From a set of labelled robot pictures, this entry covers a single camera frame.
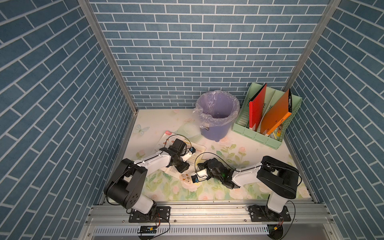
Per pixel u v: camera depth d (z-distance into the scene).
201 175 0.76
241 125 1.03
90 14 0.72
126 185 0.44
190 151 0.82
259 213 0.74
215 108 1.02
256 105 0.87
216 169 0.68
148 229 0.72
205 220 0.72
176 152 0.71
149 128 1.09
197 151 0.96
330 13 0.72
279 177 0.48
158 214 0.72
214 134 1.03
